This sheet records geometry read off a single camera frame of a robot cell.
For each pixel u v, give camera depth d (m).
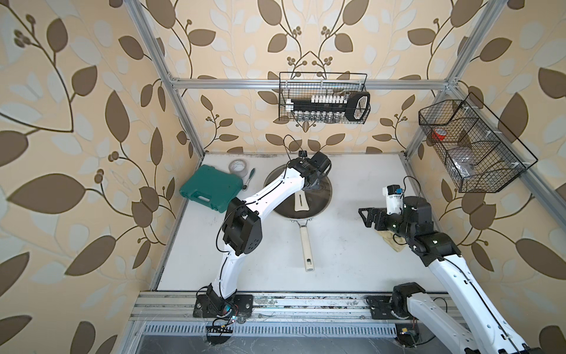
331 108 0.85
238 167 1.16
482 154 0.72
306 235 0.81
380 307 0.74
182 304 0.76
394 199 0.67
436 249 0.50
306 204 0.85
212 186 1.03
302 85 0.91
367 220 0.69
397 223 0.63
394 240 0.67
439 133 0.87
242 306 0.74
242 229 0.51
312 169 0.64
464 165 0.73
